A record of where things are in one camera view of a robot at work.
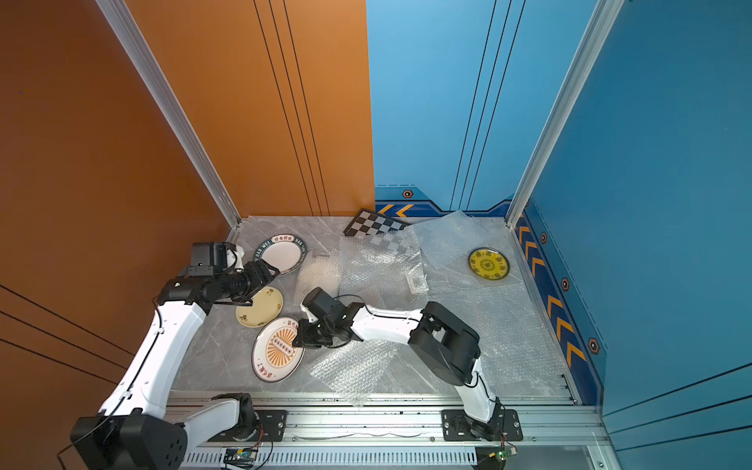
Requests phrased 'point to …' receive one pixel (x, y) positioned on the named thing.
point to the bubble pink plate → (355, 367)
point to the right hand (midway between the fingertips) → (293, 343)
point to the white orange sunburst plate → (274, 355)
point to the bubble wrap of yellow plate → (517, 353)
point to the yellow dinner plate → (489, 263)
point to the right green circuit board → (493, 457)
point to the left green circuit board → (240, 458)
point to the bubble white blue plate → (286, 253)
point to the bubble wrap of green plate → (446, 240)
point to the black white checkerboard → (367, 222)
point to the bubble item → (384, 268)
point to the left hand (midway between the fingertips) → (273, 272)
